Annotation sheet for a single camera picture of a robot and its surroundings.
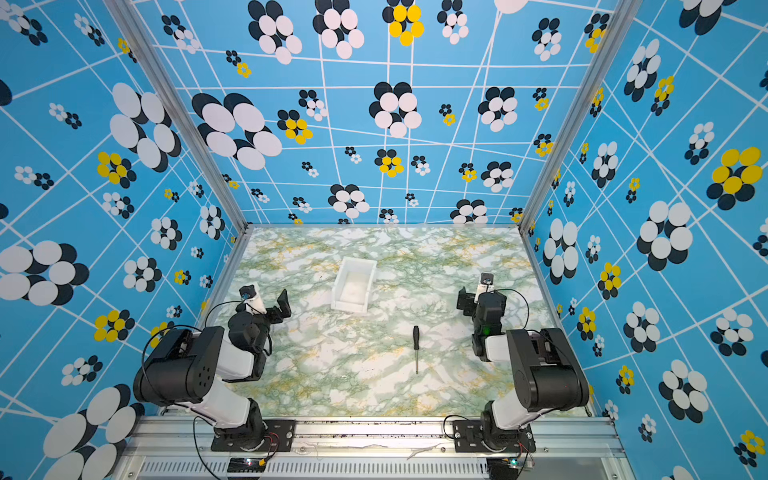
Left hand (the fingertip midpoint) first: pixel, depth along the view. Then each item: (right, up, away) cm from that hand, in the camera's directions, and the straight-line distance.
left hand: (272, 292), depth 90 cm
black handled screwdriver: (+44, -14, -1) cm, 46 cm away
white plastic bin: (+23, 0, +12) cm, 26 cm away
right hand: (+66, 0, +3) cm, 66 cm away
